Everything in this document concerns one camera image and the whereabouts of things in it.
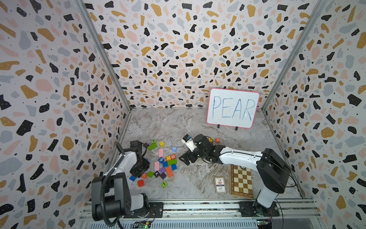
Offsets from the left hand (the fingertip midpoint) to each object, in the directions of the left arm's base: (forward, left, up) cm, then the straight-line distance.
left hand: (146, 169), depth 86 cm
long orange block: (-1, -14, -1) cm, 14 cm away
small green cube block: (-2, -2, -1) cm, 4 cm away
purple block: (0, -9, -1) cm, 9 cm away
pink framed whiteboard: (+39, -58, +12) cm, 71 cm away
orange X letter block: (+8, -12, -1) cm, 15 cm away
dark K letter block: (-3, -7, -1) cm, 7 cm away
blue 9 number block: (+6, -8, 0) cm, 10 cm away
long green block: (+6, -16, -2) cm, 17 cm away
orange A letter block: (+21, -46, -2) cm, 51 cm away
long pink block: (+2, -6, 0) cm, 6 cm away
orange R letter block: (-3, +1, 0) cm, 4 cm away
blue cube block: (+2, -16, -2) cm, 16 cm away
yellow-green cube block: (+18, -7, 0) cm, 19 cm away
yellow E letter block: (+3, -36, +28) cm, 46 cm away
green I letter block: (-8, -11, 0) cm, 14 cm away
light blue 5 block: (+15, -16, -1) cm, 22 cm away
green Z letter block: (+21, -1, 0) cm, 21 cm away
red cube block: (-8, +2, -1) cm, 8 cm away
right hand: (+6, -23, +8) cm, 26 cm away
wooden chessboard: (-8, -56, +1) cm, 56 cm away
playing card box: (-10, -44, -1) cm, 45 cm away
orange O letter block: (+8, -15, -1) cm, 17 cm away
